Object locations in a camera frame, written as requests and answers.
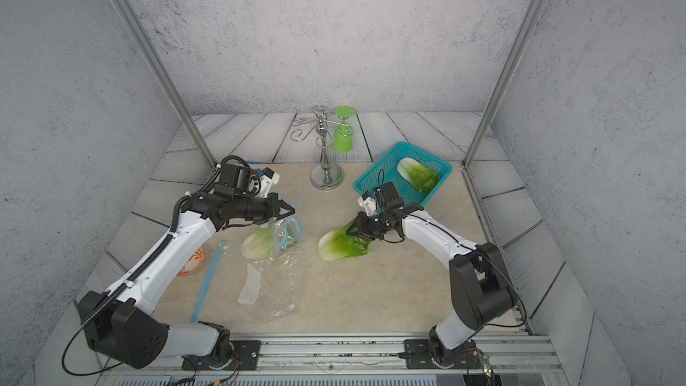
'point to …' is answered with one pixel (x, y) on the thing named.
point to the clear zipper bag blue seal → (258, 276)
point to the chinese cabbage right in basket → (421, 177)
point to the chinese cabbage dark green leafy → (257, 244)
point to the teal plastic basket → (385, 169)
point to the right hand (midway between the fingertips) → (350, 232)
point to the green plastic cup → (342, 138)
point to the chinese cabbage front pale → (338, 245)
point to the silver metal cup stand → (326, 175)
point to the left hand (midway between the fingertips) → (298, 210)
